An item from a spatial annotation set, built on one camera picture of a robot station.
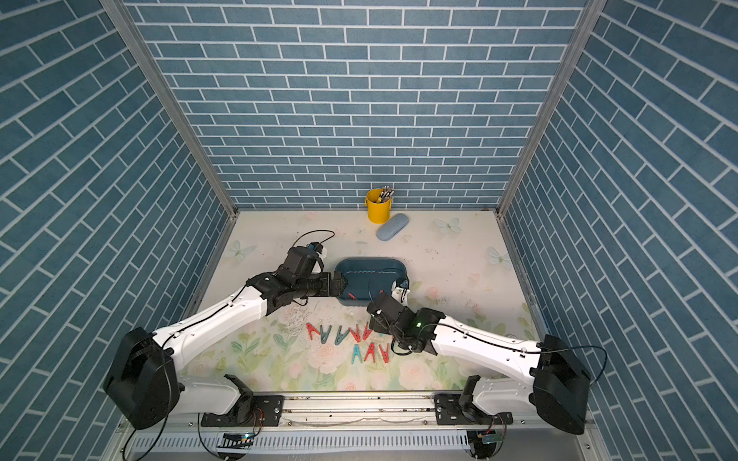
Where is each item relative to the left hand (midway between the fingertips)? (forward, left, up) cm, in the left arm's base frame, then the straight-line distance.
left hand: (343, 283), depth 83 cm
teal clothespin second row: (-15, -4, -14) cm, 21 cm away
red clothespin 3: (-9, -7, -13) cm, 17 cm away
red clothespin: (-8, +10, -14) cm, 19 cm away
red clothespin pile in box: (+2, -2, -12) cm, 12 cm away
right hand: (-9, -11, -4) cm, 15 cm away
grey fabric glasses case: (+36, -17, -12) cm, 41 cm away
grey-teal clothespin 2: (-10, +1, -14) cm, 17 cm away
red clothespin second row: (-15, -8, -14) cm, 22 cm away
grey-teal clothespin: (-10, +6, -13) cm, 18 cm away
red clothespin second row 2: (-16, -13, -13) cm, 24 cm away
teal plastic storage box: (+11, -6, -14) cm, 19 cm away
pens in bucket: (+36, -13, +3) cm, 39 cm away
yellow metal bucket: (+37, -10, -7) cm, 39 cm away
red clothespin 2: (-10, -4, -13) cm, 17 cm away
